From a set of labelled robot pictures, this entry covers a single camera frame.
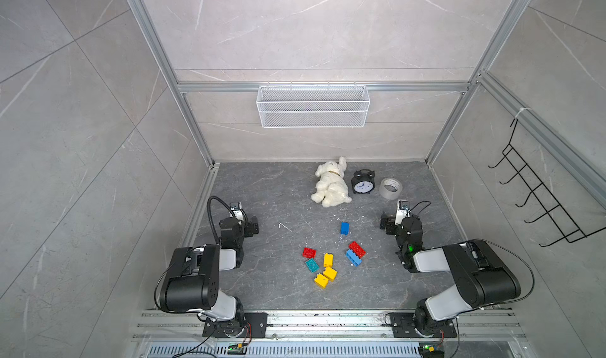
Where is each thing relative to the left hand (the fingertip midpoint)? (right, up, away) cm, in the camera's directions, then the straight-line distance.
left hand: (242, 213), depth 94 cm
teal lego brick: (+28, -18, -8) cm, 35 cm away
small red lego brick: (+27, -14, -6) cm, 31 cm away
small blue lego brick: (+42, -6, +1) cm, 43 cm away
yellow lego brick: (+34, -16, -9) cm, 39 cm away
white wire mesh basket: (+29, +46, +7) cm, 55 cm away
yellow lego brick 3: (+31, -22, -14) cm, 41 cm away
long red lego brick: (+46, -13, -6) cm, 48 cm away
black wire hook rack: (+95, +9, -27) cm, 99 cm away
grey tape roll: (+65, +10, +15) cm, 68 cm away
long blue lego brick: (+43, -15, -8) cm, 47 cm away
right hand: (+63, +1, -1) cm, 63 cm away
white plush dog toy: (+37, +11, +2) cm, 38 cm away
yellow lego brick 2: (+35, -20, -12) cm, 42 cm away
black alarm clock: (+51, +13, +7) cm, 53 cm away
